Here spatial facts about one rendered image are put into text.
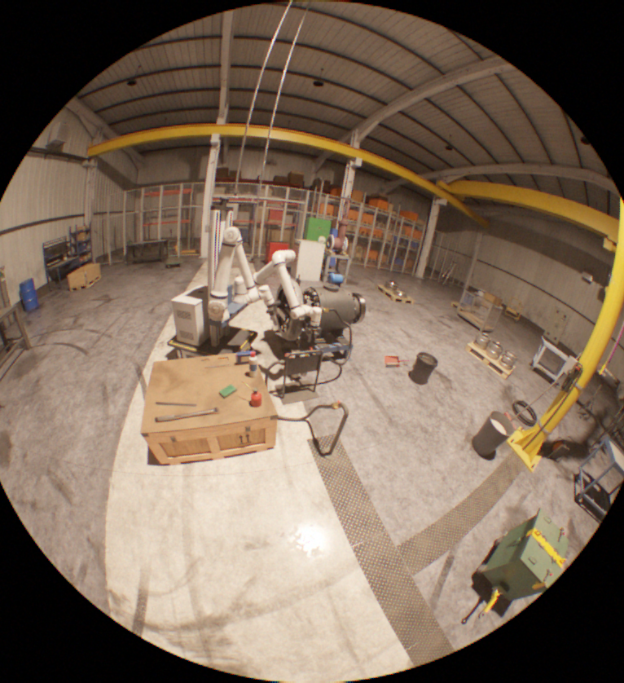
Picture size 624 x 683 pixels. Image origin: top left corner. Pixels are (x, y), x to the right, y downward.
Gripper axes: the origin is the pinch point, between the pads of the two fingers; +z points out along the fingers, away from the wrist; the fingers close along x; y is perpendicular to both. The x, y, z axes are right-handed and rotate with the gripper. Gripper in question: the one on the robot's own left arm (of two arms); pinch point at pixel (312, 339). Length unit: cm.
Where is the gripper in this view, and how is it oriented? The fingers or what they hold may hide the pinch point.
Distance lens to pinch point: 218.7
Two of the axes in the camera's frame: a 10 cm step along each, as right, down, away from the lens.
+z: -1.5, 8.5, 5.0
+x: 9.0, -0.9, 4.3
